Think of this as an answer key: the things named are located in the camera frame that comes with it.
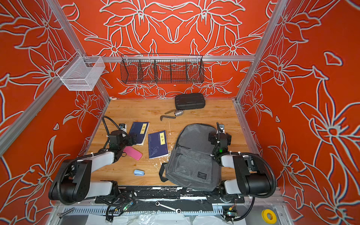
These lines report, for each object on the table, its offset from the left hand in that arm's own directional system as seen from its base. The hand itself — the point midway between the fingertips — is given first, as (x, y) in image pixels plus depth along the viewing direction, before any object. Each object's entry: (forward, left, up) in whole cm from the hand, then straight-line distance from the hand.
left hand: (128, 133), depth 92 cm
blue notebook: (+6, -6, -3) cm, 9 cm away
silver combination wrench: (-40, -36, -5) cm, 54 cm away
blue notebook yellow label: (-5, -20, -4) cm, 21 cm away
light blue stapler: (-24, -12, -4) cm, 27 cm away
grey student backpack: (-17, -42, -3) cm, 45 cm away
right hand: (+4, -60, +2) cm, 61 cm away
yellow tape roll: (-40, -79, -4) cm, 88 cm away
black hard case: (+33, -41, +1) cm, 52 cm away
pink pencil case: (-11, -5, -5) cm, 13 cm away
